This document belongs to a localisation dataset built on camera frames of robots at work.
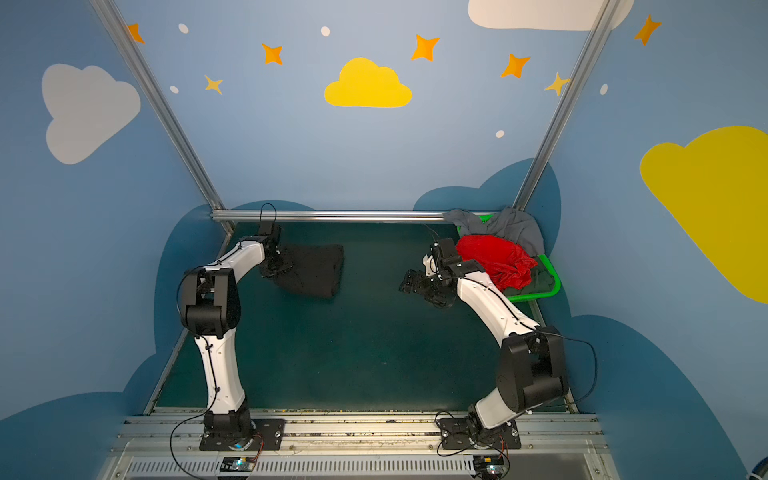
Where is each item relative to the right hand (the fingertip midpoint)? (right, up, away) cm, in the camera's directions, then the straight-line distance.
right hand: (414, 289), depth 87 cm
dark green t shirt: (+40, +2, +4) cm, 40 cm away
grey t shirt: (+38, +22, +24) cm, 50 cm away
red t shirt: (+30, +8, +9) cm, 33 cm away
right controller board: (+17, -41, -15) cm, 47 cm away
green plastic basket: (+46, +7, +12) cm, 48 cm away
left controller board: (-44, -40, -16) cm, 62 cm away
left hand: (-45, +6, +18) cm, 48 cm away
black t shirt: (-33, +5, +16) cm, 38 cm away
